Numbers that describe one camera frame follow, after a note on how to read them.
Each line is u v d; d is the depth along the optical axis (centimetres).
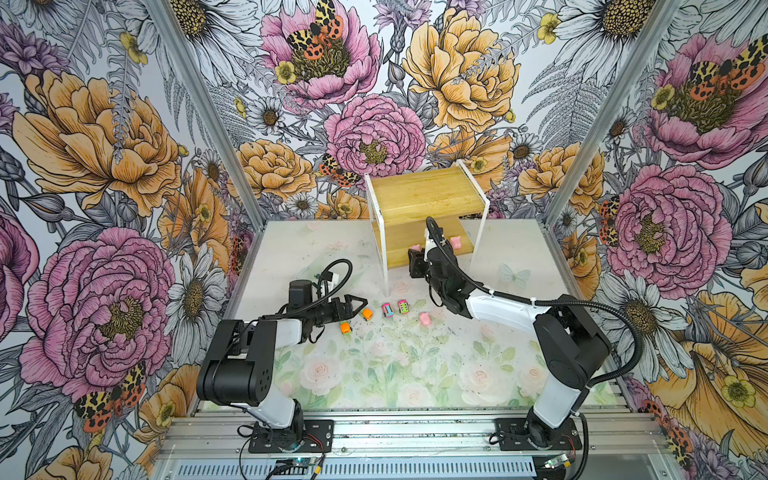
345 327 90
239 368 45
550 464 72
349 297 83
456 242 92
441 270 69
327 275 86
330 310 83
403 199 82
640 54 78
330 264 83
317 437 73
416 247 88
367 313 93
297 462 71
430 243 82
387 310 94
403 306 95
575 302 51
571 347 48
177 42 75
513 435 73
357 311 84
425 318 94
